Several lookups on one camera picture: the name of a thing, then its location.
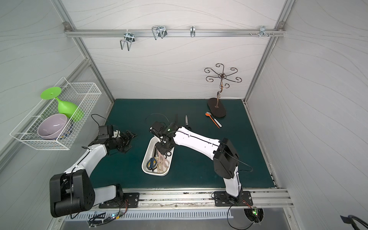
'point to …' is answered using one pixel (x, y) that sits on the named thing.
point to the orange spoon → (209, 115)
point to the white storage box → (150, 153)
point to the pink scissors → (163, 164)
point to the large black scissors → (177, 119)
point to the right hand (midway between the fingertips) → (163, 147)
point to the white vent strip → (153, 214)
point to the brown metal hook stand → (216, 105)
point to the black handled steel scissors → (187, 123)
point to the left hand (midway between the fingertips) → (135, 138)
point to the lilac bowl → (52, 126)
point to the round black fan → (254, 214)
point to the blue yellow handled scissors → (152, 164)
